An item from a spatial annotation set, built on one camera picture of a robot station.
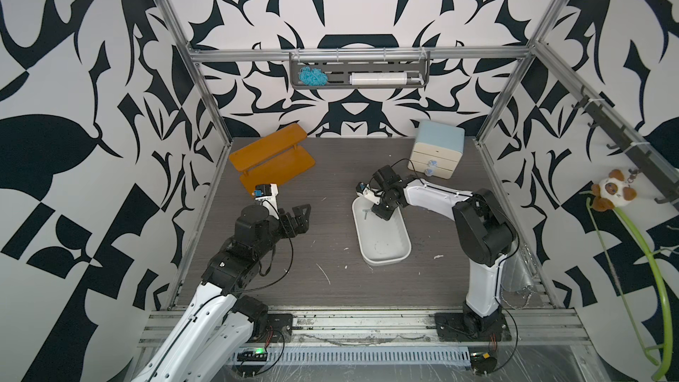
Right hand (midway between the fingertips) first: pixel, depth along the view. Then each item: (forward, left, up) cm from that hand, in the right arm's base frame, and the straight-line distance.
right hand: (374, 202), depth 98 cm
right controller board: (-47, -25, -4) cm, 53 cm away
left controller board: (-45, +35, -4) cm, 57 cm away
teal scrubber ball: (+30, +21, +33) cm, 49 cm away
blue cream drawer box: (+15, -23, +12) cm, 30 cm away
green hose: (-46, -49, +19) cm, 70 cm away
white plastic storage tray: (-14, -1, -1) cm, 14 cm away
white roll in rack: (+28, -3, +33) cm, 44 cm away
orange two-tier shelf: (+22, +41, -1) cm, 46 cm away
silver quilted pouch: (-26, -39, +5) cm, 47 cm away
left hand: (-13, +26, +21) cm, 36 cm away
